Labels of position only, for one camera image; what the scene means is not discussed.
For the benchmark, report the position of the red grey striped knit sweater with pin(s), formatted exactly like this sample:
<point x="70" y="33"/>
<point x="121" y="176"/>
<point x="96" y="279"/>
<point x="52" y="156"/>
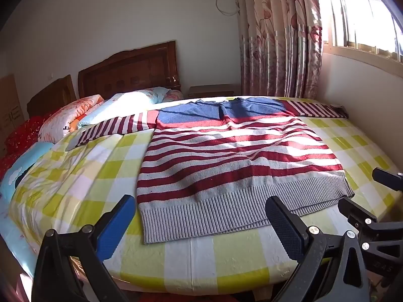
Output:
<point x="236" y="163"/>

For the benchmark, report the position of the light blue pillow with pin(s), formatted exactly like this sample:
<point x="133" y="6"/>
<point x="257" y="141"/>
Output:
<point x="126" y="103"/>

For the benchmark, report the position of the large wooden headboard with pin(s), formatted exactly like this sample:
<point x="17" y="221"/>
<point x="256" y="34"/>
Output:
<point x="132" y="69"/>

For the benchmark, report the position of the pink floral curtain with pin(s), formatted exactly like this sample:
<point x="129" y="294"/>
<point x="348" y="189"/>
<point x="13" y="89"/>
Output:
<point x="277" y="37"/>

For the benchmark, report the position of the wooden nightstand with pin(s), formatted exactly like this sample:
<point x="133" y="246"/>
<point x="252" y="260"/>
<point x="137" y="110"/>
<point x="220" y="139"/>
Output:
<point x="211" y="89"/>

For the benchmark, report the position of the yellow checked bed sheet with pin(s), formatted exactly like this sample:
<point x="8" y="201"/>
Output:
<point x="78" y="179"/>

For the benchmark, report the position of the beige cabinet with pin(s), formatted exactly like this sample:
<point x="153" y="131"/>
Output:
<point x="9" y="100"/>

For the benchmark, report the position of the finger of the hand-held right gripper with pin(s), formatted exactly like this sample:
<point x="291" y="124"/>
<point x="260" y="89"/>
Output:
<point x="354" y="209"/>
<point x="388" y="180"/>

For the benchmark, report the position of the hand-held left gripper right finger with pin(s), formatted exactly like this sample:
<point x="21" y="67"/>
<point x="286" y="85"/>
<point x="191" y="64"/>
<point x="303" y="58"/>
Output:
<point x="285" y="228"/>

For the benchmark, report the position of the window with metal bars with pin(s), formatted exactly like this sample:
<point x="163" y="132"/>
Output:
<point x="362" y="12"/>

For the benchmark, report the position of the small wooden headboard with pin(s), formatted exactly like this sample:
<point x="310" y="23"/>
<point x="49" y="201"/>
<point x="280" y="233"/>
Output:
<point x="53" y="94"/>

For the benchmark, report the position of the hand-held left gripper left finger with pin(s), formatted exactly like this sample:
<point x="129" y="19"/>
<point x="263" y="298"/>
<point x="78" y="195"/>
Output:
<point x="116" y="228"/>

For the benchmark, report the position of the orange floral white pillow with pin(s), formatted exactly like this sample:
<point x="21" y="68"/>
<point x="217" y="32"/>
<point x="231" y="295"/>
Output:
<point x="69" y="113"/>

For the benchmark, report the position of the blue cartoon sheet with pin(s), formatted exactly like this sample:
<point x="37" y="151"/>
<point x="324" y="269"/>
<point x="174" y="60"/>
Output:
<point x="9" y="176"/>

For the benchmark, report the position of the red floral blanket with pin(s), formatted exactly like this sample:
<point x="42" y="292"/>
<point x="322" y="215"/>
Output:
<point x="22" y="135"/>

